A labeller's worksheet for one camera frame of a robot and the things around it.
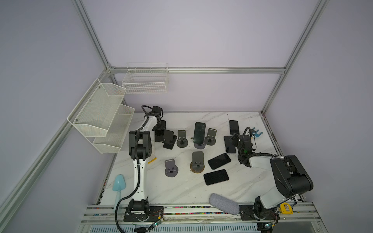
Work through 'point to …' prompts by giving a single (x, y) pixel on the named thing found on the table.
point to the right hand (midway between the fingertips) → (235, 136)
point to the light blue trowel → (119, 185)
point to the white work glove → (152, 160)
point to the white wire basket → (144, 78)
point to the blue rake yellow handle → (256, 135)
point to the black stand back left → (169, 139)
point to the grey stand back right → (211, 139)
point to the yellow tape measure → (286, 208)
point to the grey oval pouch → (224, 204)
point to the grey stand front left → (171, 170)
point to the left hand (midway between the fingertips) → (159, 128)
